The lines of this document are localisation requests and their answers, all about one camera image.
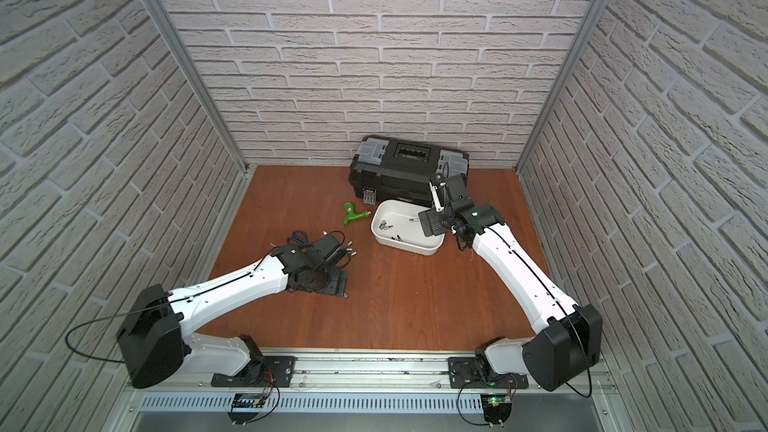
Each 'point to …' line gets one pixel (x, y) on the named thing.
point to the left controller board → (248, 400)
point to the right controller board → (496, 408)
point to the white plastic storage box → (398, 224)
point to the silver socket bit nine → (383, 225)
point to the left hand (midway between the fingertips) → (337, 281)
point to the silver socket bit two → (414, 219)
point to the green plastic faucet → (352, 215)
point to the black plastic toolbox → (389, 169)
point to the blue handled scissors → (299, 237)
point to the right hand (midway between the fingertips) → (447, 213)
